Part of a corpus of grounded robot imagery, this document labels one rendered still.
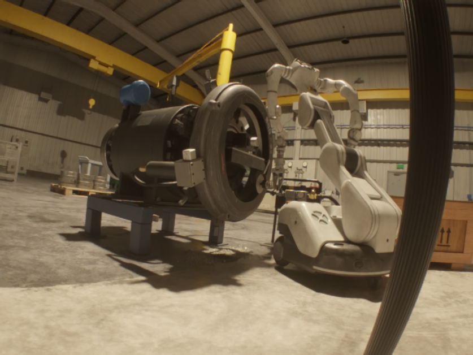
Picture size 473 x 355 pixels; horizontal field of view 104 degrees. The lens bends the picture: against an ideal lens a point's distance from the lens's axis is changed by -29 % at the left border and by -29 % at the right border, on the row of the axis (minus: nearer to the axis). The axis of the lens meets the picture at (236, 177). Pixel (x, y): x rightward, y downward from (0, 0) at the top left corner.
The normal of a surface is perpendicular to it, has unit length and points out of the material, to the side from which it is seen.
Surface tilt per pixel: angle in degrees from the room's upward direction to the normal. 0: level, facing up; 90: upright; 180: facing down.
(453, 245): 90
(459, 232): 90
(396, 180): 90
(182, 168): 112
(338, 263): 90
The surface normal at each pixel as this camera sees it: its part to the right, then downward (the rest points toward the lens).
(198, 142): -0.47, -0.03
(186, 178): -0.48, 0.26
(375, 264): 0.15, -0.06
